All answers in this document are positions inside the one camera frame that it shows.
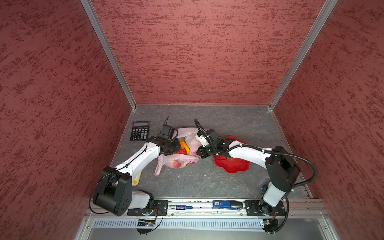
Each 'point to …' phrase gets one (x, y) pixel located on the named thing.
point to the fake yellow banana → (187, 149)
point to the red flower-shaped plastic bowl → (230, 165)
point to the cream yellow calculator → (135, 182)
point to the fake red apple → (182, 151)
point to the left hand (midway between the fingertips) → (179, 150)
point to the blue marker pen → (179, 207)
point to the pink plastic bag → (179, 161)
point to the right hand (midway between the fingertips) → (197, 156)
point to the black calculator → (140, 131)
